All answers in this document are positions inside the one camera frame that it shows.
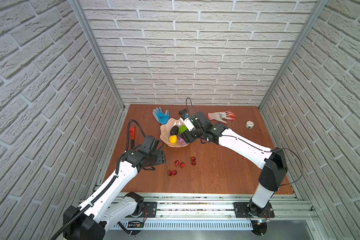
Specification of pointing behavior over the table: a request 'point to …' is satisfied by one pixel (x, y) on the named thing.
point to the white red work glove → (223, 116)
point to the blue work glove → (162, 119)
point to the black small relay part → (182, 111)
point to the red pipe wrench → (132, 134)
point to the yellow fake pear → (173, 139)
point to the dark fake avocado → (174, 130)
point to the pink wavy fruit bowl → (165, 132)
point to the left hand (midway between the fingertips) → (161, 156)
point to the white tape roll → (249, 124)
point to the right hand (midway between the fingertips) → (186, 131)
